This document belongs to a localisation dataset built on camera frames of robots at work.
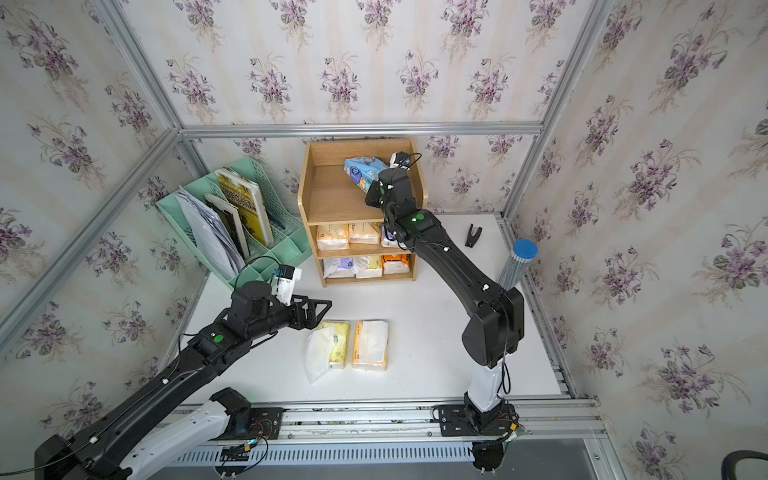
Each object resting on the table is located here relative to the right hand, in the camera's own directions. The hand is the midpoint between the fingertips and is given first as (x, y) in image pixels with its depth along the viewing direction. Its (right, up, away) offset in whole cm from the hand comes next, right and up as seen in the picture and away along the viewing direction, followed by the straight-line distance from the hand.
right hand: (380, 181), depth 79 cm
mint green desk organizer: (-32, -18, +25) cm, 45 cm away
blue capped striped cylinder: (+40, -24, +9) cm, 48 cm away
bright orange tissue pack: (+6, -24, +17) cm, 30 cm away
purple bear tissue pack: (+2, -16, +7) cm, 18 cm away
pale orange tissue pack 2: (-5, -15, +7) cm, 17 cm away
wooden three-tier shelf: (-16, -3, +10) cm, 19 cm away
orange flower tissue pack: (-3, -45, +3) cm, 45 cm away
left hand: (-14, -32, -5) cm, 36 cm away
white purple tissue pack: (-14, -25, +16) cm, 33 cm away
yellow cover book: (-43, -2, +15) cm, 45 cm away
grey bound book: (-47, -9, +14) cm, 50 cm away
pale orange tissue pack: (-14, -15, +5) cm, 21 cm away
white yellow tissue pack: (-4, -25, +17) cm, 30 cm away
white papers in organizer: (-46, -16, +4) cm, 49 cm away
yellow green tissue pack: (-15, -46, +2) cm, 48 cm away
